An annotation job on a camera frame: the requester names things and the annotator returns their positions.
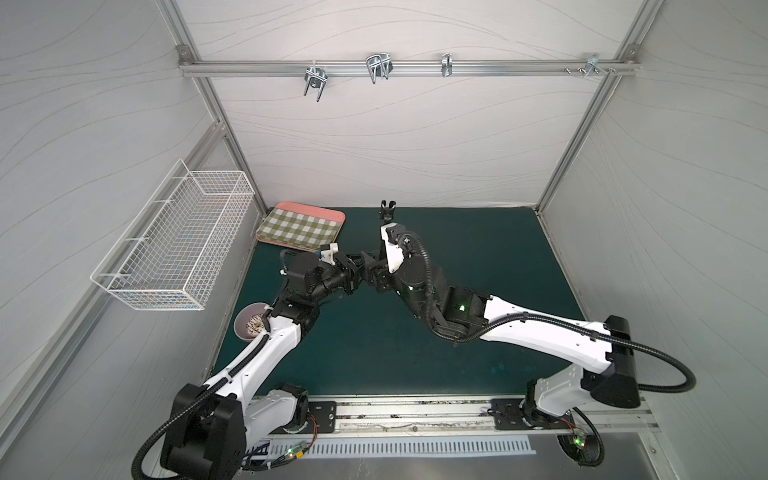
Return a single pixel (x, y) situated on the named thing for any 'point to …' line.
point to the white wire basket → (177, 247)
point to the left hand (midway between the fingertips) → (377, 259)
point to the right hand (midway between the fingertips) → (379, 248)
